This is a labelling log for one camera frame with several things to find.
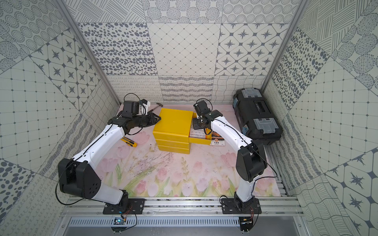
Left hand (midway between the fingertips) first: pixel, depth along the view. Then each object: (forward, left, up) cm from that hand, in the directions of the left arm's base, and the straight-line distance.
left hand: (159, 116), depth 83 cm
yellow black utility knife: (-5, +23, -20) cm, 31 cm away
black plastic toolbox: (+6, -59, -7) cm, 60 cm away
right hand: (0, -23, -8) cm, 25 cm away
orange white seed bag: (-1, -36, -23) cm, 42 cm away
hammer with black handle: (+31, +9, -21) cm, 38 cm away
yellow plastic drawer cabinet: (-7, -9, -3) cm, 11 cm away
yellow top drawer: (-11, -27, -8) cm, 31 cm away
